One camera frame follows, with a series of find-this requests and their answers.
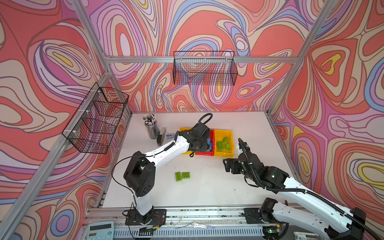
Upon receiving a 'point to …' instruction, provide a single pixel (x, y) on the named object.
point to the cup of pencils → (150, 120)
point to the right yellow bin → (219, 135)
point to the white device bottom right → (305, 236)
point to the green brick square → (185, 175)
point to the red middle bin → (212, 136)
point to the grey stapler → (160, 139)
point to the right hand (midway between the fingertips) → (232, 164)
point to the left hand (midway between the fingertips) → (205, 146)
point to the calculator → (100, 231)
